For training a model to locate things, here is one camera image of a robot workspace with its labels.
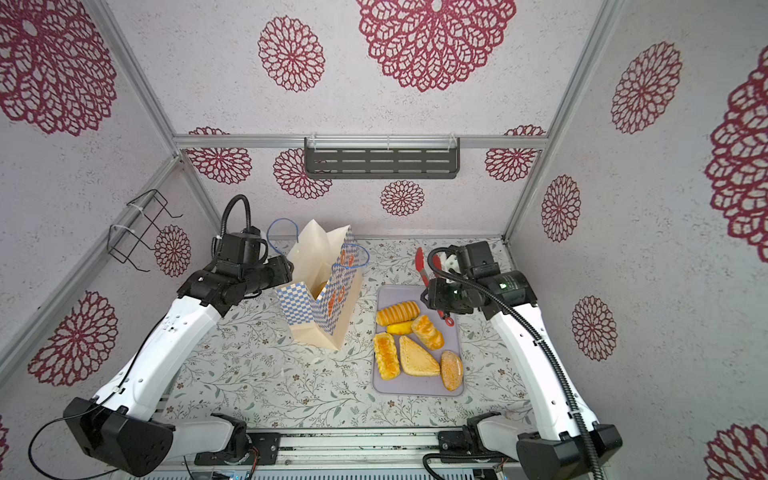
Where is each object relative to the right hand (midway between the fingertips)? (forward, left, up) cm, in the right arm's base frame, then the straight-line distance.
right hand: (430, 293), depth 71 cm
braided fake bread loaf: (+9, +5, -23) cm, 25 cm away
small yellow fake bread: (+3, +7, -23) cm, 24 cm away
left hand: (+6, +38, -1) cm, 38 cm away
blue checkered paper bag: (-2, +26, -2) cm, 26 cm away
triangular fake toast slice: (-7, +2, -23) cm, 25 cm away
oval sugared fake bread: (-10, -7, -23) cm, 26 cm away
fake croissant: (+1, 0, -20) cm, 21 cm away
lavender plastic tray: (-13, +5, -26) cm, 29 cm away
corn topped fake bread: (-7, +10, -24) cm, 27 cm away
